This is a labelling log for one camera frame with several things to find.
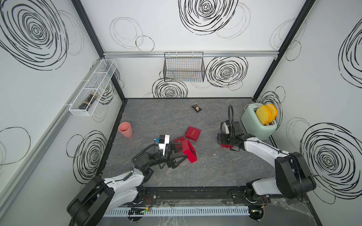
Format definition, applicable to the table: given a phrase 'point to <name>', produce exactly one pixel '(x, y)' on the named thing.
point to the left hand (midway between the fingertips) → (185, 153)
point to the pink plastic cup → (126, 130)
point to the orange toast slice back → (273, 112)
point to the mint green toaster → (253, 126)
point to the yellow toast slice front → (262, 113)
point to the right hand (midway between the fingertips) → (223, 137)
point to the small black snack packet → (196, 108)
